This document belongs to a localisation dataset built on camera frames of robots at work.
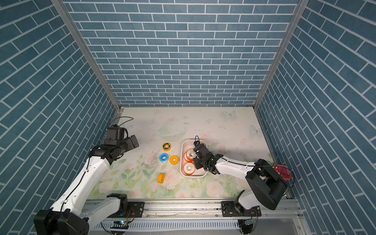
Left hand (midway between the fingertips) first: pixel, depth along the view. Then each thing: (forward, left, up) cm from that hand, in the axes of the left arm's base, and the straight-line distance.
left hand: (133, 142), depth 81 cm
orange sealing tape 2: (-2, -32, -11) cm, 34 cm away
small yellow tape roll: (-16, -16, -12) cm, 26 cm away
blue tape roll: (-2, -16, -16) cm, 22 cm away
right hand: (-4, -37, -13) cm, 39 cm away
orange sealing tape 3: (-3, -22, -16) cm, 27 cm away
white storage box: (+5, -29, -11) cm, 32 cm away
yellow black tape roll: (+6, -16, -15) cm, 23 cm away
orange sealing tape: (-9, -32, -14) cm, 36 cm away
